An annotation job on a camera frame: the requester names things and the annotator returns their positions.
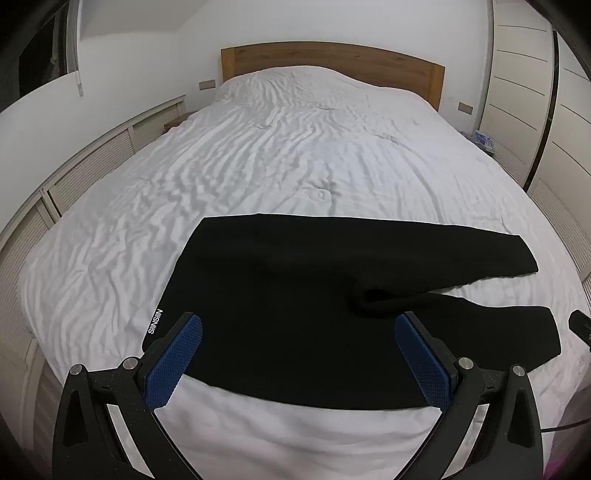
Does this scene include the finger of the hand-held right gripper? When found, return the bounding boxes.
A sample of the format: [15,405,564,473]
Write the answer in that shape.
[569,311,591,347]

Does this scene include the white duvet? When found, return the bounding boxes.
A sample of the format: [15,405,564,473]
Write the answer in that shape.
[16,65,585,480]

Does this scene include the dark window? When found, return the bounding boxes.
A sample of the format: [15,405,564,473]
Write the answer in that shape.
[0,0,77,100]

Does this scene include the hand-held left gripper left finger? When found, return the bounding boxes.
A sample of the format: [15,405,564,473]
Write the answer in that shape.
[52,311,218,480]

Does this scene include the black pants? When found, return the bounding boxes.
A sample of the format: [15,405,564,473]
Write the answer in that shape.
[142,213,561,411]

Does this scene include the wooden headboard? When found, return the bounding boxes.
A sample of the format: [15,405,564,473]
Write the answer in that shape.
[221,41,446,112]

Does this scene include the white louvered cabinet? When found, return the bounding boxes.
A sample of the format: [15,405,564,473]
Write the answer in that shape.
[0,95,188,398]

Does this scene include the black cable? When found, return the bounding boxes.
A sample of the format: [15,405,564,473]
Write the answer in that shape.
[540,411,591,435]

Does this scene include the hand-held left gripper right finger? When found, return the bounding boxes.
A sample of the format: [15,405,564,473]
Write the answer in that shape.
[394,311,546,480]

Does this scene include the white wardrobe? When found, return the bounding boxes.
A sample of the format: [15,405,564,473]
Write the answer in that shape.
[478,0,591,273]

